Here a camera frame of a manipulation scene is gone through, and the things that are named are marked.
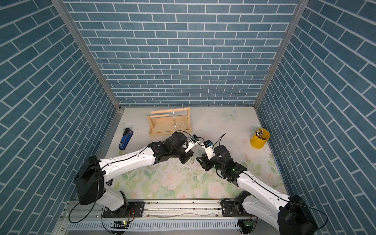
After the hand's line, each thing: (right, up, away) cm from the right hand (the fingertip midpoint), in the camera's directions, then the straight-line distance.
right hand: (201, 157), depth 81 cm
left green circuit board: (-41, -31, -9) cm, 52 cm away
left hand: (-3, +2, -1) cm, 4 cm away
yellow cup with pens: (+37, +9, +10) cm, 39 cm away
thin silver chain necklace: (-5, +1, -11) cm, 12 cm away
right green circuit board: (+23, -30, -10) cm, 39 cm away
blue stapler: (-50, +10, +18) cm, 55 cm away
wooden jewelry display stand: (-26, +17, +31) cm, 44 cm away
